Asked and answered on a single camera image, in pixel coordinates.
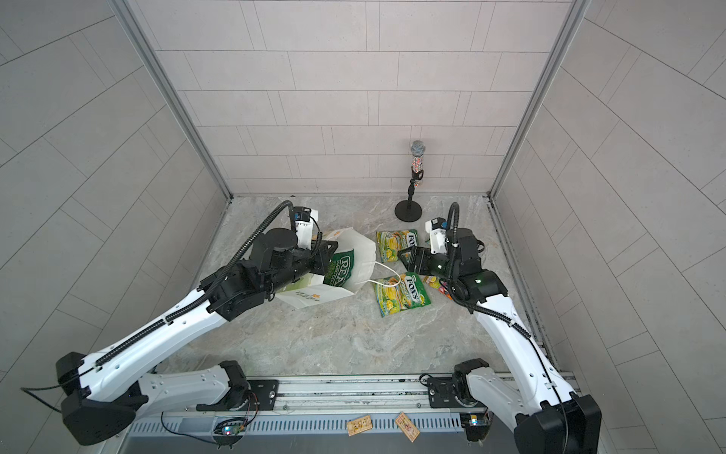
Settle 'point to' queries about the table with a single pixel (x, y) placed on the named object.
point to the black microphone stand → (409, 211)
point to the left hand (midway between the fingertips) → (345, 244)
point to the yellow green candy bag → (390, 242)
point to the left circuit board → (230, 431)
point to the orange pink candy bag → (444, 289)
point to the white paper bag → (365, 268)
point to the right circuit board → (477, 425)
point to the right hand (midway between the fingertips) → (407, 254)
